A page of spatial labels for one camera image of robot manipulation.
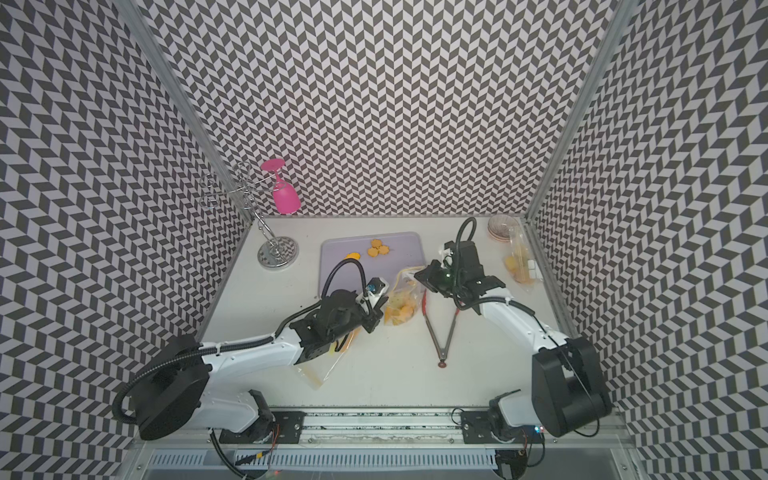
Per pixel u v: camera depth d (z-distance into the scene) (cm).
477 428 73
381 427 75
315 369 80
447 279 72
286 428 73
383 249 108
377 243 109
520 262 90
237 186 112
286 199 97
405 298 94
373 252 108
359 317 64
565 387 41
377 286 69
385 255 107
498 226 108
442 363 83
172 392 42
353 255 105
